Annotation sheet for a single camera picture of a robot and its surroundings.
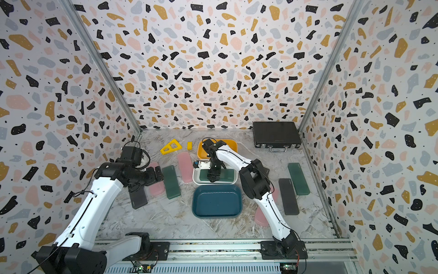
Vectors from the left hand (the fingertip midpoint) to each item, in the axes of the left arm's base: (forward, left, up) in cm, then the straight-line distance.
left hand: (156, 179), depth 77 cm
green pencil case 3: (+5, -72, -17) cm, 74 cm away
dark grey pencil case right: (-2, -63, -16) cm, 66 cm away
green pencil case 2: (+5, -2, -17) cm, 18 cm away
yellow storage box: (+27, -16, -17) cm, 36 cm away
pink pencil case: (+21, -6, -21) cm, 30 cm away
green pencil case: (+11, -31, -16) cm, 37 cm away
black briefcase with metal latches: (+44, -68, -19) cm, 83 cm away
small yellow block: (+35, -7, -18) cm, 40 cm away
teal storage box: (-4, -26, -18) cm, 32 cm away
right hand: (+13, -24, -17) cm, 32 cm away
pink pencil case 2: (+3, +6, -16) cm, 18 cm away
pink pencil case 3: (-12, -48, -18) cm, 52 cm away
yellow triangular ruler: (+33, +4, -17) cm, 38 cm away
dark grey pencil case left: (-3, +14, -15) cm, 20 cm away
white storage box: (+9, -14, -15) cm, 22 cm away
